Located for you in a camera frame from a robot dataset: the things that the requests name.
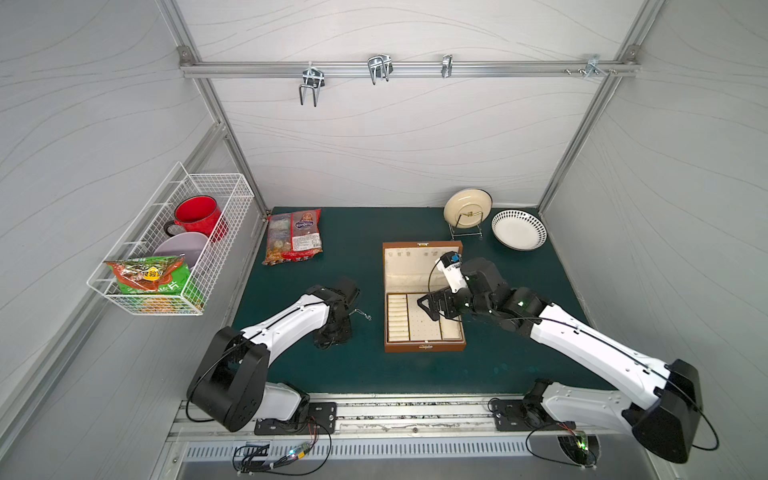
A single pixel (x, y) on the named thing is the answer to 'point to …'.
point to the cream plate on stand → (468, 208)
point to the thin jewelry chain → (359, 311)
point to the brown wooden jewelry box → (408, 328)
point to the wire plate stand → (468, 234)
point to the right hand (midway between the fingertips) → (430, 294)
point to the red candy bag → (293, 236)
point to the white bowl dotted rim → (519, 230)
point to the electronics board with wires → (249, 459)
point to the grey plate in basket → (188, 245)
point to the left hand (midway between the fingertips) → (339, 340)
